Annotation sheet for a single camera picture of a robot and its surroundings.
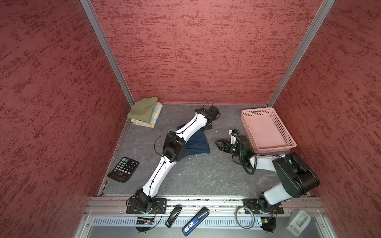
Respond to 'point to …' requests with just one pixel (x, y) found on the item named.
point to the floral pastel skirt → (156, 113)
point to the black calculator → (123, 169)
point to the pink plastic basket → (266, 130)
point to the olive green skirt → (142, 109)
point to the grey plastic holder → (297, 222)
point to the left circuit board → (142, 220)
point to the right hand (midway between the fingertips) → (218, 145)
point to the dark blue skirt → (198, 144)
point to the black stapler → (174, 215)
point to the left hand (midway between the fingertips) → (200, 129)
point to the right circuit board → (269, 224)
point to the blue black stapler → (196, 220)
